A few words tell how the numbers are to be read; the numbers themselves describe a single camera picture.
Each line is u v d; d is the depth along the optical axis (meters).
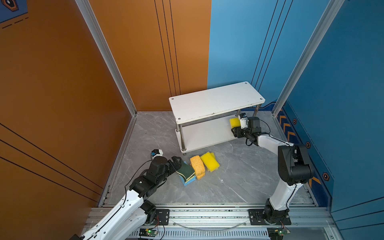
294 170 0.50
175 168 0.70
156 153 0.71
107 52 0.85
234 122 0.99
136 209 0.51
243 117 0.87
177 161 0.71
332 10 0.71
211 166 0.88
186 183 0.82
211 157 0.91
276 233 0.70
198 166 0.85
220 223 0.73
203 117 0.72
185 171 0.81
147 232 0.71
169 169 0.69
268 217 0.67
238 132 0.89
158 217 0.73
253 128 0.77
